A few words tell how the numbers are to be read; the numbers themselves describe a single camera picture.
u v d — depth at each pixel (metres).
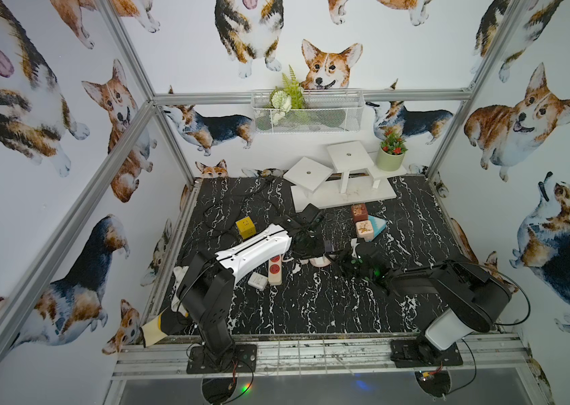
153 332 0.78
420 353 0.68
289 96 0.82
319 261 0.86
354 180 1.18
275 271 0.90
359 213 0.98
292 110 0.84
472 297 0.46
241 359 0.73
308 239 0.73
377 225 0.99
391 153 0.95
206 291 0.45
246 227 0.97
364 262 0.72
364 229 0.93
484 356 0.76
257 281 0.87
